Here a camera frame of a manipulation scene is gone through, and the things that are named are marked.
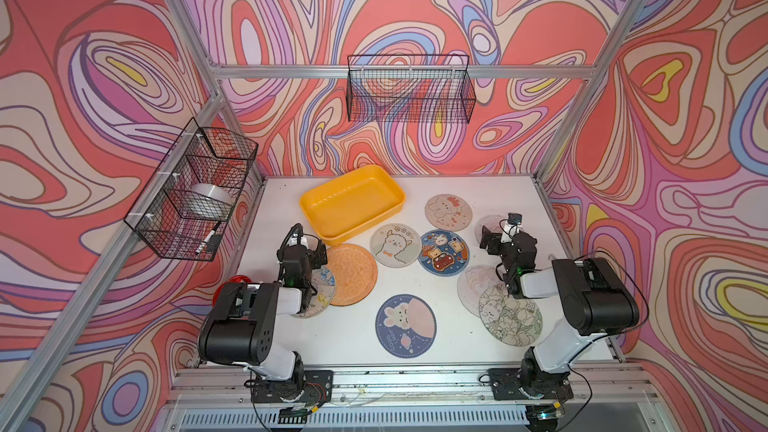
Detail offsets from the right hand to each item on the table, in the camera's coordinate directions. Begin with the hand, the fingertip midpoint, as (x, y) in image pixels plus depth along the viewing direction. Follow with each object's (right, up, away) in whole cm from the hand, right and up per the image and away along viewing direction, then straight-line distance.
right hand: (498, 233), depth 96 cm
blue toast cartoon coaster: (-17, -7, +2) cm, 19 cm away
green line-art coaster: (0, -24, -12) cm, 27 cm away
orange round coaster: (-47, -13, -3) cm, 49 cm away
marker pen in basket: (-81, +1, -24) cm, 84 cm away
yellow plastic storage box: (-52, +9, +16) cm, 55 cm away
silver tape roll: (-79, +10, -27) cm, 84 cm away
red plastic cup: (-78, -11, -18) cm, 81 cm away
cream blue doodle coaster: (-56, -14, -5) cm, 58 cm away
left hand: (-62, -3, -3) cm, 62 cm away
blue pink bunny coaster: (-31, -25, -12) cm, 42 cm away
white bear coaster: (-34, -5, +4) cm, 34 cm away
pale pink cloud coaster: (-10, -14, -5) cm, 18 cm away
